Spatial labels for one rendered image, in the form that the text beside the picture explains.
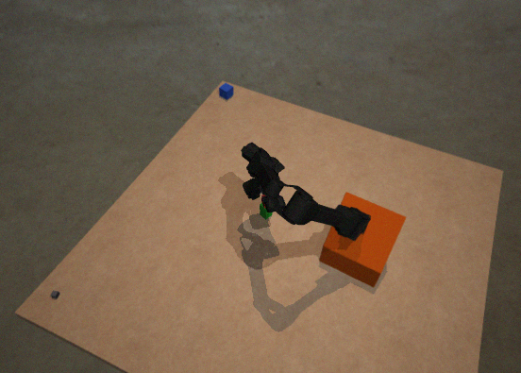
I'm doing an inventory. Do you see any small blue block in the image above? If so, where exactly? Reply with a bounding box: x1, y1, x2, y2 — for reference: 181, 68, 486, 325
219, 84, 234, 100

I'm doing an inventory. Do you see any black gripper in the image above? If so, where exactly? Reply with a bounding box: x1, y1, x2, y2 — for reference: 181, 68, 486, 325
262, 194, 286, 212

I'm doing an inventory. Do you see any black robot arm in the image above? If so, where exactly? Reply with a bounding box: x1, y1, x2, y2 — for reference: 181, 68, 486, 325
241, 143, 371, 241

